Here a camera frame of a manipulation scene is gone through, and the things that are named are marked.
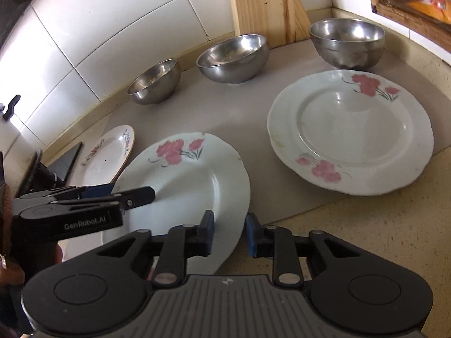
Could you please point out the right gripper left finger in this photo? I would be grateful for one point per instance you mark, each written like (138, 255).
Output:
(180, 244)

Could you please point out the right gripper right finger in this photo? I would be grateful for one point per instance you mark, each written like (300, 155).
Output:
(279, 244)

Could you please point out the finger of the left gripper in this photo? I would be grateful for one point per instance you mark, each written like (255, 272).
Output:
(72, 192)
(128, 199)

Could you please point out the floral white plate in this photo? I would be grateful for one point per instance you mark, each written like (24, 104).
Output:
(190, 174)
(352, 132)

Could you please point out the small steel bowl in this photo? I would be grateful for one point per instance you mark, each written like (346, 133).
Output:
(156, 84)

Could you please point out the medium steel bowl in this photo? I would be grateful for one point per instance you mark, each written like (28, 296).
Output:
(235, 60)

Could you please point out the large steel bowl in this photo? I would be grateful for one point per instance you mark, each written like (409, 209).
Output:
(347, 43)

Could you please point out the small floral plate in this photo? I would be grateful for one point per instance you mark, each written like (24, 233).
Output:
(106, 158)

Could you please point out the grey counter mat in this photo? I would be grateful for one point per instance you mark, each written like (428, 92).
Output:
(238, 114)

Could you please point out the wooden knife block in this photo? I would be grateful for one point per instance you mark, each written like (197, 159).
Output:
(282, 22)

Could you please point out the orange package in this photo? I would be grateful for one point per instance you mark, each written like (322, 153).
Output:
(437, 9)

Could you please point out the black wall hook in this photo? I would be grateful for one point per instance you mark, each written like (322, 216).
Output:
(10, 110)

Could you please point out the wooden window frame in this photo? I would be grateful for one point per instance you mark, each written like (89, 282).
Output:
(400, 12)

